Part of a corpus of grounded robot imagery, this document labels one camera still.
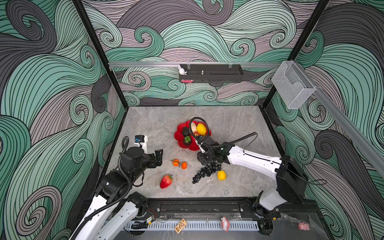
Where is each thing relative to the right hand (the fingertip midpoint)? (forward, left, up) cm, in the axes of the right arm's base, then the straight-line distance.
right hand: (200, 156), depth 84 cm
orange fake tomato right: (-3, +10, -5) cm, 11 cm away
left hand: (-4, +22, +16) cm, 28 cm away
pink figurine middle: (-31, -10, -2) cm, 33 cm away
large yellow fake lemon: (+20, -1, -1) cm, 20 cm away
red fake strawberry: (-13, +19, -4) cm, 23 cm away
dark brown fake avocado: (+19, +9, -3) cm, 21 cm away
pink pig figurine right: (-31, -47, -6) cm, 56 cm away
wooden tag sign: (-32, +10, -6) cm, 34 cm away
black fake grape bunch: (-6, -5, -5) cm, 9 cm away
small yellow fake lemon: (-9, -12, -4) cm, 15 cm away
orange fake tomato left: (-1, +15, -6) cm, 16 cm away
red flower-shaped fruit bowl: (+18, +14, -6) cm, 24 cm away
